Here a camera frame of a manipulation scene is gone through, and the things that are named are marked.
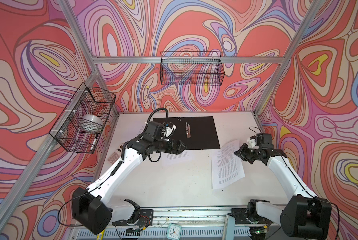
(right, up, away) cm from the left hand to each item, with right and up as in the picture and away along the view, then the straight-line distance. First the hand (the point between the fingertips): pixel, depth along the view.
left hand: (181, 146), depth 74 cm
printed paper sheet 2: (+3, -11, +20) cm, 23 cm away
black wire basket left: (-50, +10, -2) cm, 51 cm away
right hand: (+31, -6, +9) cm, 33 cm away
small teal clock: (-3, -39, -6) cm, 40 cm away
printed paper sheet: (+26, -13, +9) cm, 31 cm away
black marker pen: (-42, +2, -4) cm, 42 cm away
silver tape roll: (-42, +12, -5) cm, 44 cm away
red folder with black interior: (+10, +5, +34) cm, 36 cm away
